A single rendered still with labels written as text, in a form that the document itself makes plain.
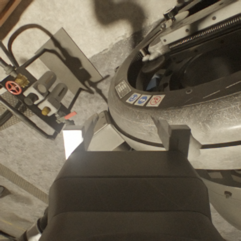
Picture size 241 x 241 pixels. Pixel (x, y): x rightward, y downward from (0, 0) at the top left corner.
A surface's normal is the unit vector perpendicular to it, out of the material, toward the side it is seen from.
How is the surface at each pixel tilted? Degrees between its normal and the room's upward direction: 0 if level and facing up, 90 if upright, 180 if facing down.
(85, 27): 0
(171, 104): 90
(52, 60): 0
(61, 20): 0
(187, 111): 81
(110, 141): 22
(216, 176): 14
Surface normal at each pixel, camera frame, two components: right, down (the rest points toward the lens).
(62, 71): -0.12, 0.65
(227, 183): -0.58, -0.65
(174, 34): -0.44, 0.75
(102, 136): 0.20, 0.46
